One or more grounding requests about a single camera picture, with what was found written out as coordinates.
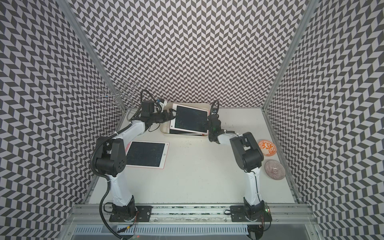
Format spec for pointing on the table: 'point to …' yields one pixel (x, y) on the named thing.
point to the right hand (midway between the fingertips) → (209, 120)
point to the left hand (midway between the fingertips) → (176, 115)
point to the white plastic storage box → (165, 127)
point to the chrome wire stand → (120, 94)
